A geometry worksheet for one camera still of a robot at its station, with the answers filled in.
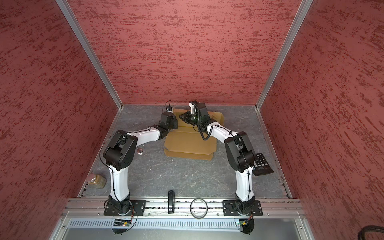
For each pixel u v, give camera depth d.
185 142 1.03
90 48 0.87
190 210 0.73
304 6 0.71
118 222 0.73
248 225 0.73
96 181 0.74
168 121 0.80
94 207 0.76
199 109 0.73
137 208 0.74
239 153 0.52
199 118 0.75
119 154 0.53
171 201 0.74
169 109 0.89
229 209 0.74
